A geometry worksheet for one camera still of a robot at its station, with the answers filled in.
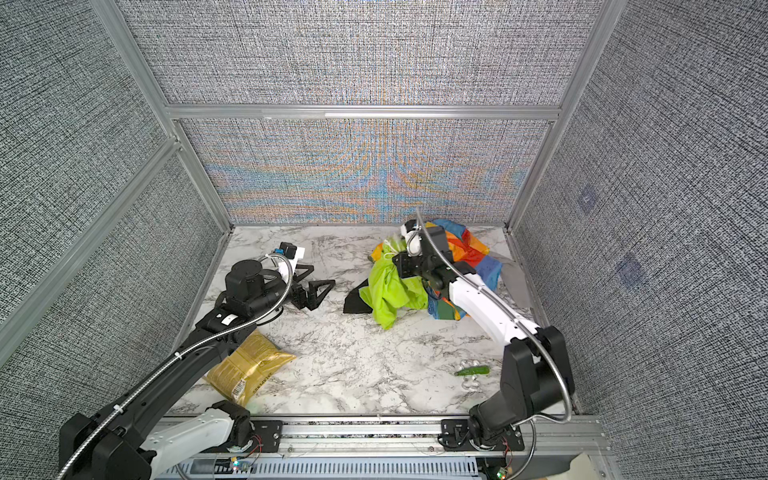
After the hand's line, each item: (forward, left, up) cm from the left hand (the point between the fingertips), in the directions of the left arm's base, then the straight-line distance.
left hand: (319, 272), depth 75 cm
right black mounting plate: (-34, -32, -24) cm, 52 cm away
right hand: (+9, -20, -6) cm, 23 cm away
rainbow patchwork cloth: (+17, -46, -16) cm, 52 cm away
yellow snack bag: (-18, +21, -18) cm, 33 cm away
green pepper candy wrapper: (-19, -41, -23) cm, 50 cm away
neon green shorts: (-2, -17, -8) cm, 19 cm away
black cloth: (+6, -7, -25) cm, 27 cm away
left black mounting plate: (-30, +14, -25) cm, 41 cm away
